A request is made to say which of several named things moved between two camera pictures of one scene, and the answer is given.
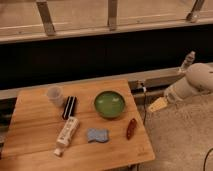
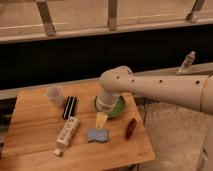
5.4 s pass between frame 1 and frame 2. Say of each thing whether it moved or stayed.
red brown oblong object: stayed
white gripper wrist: moved
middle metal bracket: stayed
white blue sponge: stayed
